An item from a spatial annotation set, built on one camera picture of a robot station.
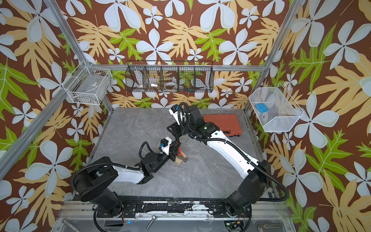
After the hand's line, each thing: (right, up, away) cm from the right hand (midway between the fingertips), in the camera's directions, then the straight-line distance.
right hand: (170, 125), depth 75 cm
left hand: (+4, -8, +5) cm, 10 cm away
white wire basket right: (+62, +9, +9) cm, 63 cm away
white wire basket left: (-51, +24, +11) cm, 57 cm away
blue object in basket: (+55, +11, +11) cm, 57 cm away
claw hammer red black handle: (+5, -17, +10) cm, 20 cm away
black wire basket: (-3, +33, +23) cm, 41 cm away
